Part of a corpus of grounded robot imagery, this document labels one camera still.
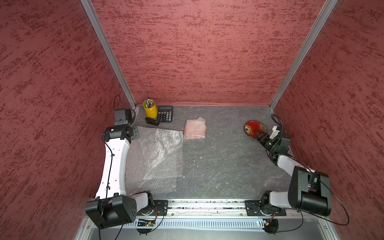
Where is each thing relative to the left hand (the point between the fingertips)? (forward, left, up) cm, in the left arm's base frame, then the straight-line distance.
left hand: (126, 137), depth 74 cm
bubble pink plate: (+1, -14, -19) cm, 24 cm away
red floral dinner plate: (+24, -76, -22) cm, 83 cm away
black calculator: (+35, -11, -21) cm, 43 cm away
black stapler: (+28, -2, -22) cm, 36 cm away
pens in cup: (+32, -3, -7) cm, 33 cm away
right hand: (+11, -73, -13) cm, 75 cm away
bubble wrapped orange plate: (+21, -35, -20) cm, 45 cm away
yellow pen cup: (+32, -2, -16) cm, 36 cm away
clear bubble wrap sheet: (-17, -27, -23) cm, 39 cm away
